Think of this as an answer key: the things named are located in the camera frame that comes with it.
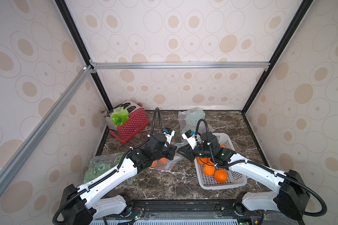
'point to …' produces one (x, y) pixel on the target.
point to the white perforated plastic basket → (234, 180)
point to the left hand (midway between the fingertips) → (181, 148)
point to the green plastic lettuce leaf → (119, 116)
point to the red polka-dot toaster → (137, 119)
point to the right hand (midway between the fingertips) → (183, 148)
